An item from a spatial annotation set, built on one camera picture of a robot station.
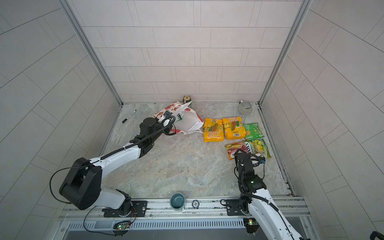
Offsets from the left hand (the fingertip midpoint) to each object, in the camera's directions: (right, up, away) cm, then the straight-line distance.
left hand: (173, 114), depth 83 cm
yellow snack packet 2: (+37, -9, +13) cm, 40 cm away
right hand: (+35, -21, +1) cm, 41 cm away
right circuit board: (+38, -51, -15) cm, 66 cm away
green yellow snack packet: (+50, -20, +8) cm, 55 cm away
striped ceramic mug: (+47, +4, +22) cm, 52 cm away
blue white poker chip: (+13, -44, -10) cm, 47 cm away
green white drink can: (+6, +11, +24) cm, 27 cm away
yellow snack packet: (+23, -10, +11) cm, 28 cm away
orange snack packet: (+34, -20, +5) cm, 40 cm away
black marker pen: (-39, -5, +22) cm, 45 cm away
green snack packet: (+50, -11, +14) cm, 53 cm away
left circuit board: (-20, -50, -18) cm, 57 cm away
